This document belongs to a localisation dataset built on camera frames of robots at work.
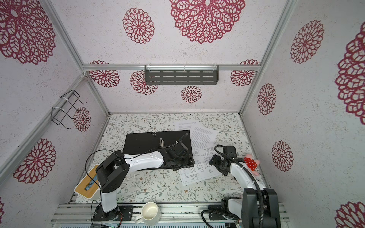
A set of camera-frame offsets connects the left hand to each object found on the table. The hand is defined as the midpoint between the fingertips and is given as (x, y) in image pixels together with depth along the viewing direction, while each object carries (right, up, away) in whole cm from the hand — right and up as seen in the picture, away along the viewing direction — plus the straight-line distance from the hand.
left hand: (189, 166), depth 87 cm
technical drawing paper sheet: (+8, -4, +3) cm, 9 cm away
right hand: (+16, +2, +1) cm, 16 cm away
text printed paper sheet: (-2, +25, +26) cm, 36 cm away
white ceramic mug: (-21, -22, -11) cm, 33 cm away
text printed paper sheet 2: (+10, +16, +19) cm, 26 cm away
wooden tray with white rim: (-57, -9, -7) cm, 58 cm away
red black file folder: (-33, +13, +16) cm, 39 cm away
